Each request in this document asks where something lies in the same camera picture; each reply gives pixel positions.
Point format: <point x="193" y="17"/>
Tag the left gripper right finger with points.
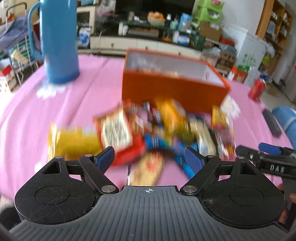
<point x="207" y="171"/>

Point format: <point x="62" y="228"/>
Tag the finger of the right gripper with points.
<point x="269" y="149"/>

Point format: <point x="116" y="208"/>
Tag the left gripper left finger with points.
<point x="92" y="170"/>

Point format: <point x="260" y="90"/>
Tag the red white snack bag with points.
<point x="121" y="133"/>

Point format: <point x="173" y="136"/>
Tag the brown round cake packet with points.
<point x="147" y="170"/>

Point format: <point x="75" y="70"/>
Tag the black remote control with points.
<point x="272" y="123"/>

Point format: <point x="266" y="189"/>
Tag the golden yellow snack bag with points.
<point x="173" y="116"/>

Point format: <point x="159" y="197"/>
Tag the blue cookie packet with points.
<point x="174" y="148"/>

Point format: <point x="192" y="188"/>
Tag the red soda can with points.
<point x="257" y="89"/>

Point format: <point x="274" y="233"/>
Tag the pink floral tablecloth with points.
<point x="26" y="120"/>

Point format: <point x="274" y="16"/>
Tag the white mini fridge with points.
<point x="250" y="49"/>

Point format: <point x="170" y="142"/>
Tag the orange storage box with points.
<point x="150" y="75"/>

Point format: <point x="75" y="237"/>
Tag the white TV cabinet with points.
<point x="106" y="45"/>

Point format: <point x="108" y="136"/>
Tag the wooden bookshelf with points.
<point x="274" y="27"/>

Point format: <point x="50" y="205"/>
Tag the blue thermos jug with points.
<point x="58" y="35"/>

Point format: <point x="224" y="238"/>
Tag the green plastic drawer unit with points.
<point x="209" y="11"/>

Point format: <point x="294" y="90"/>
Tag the fruit bowl with oranges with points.
<point x="156" y="19"/>

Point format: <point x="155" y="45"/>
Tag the black television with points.
<point x="141" y="7"/>

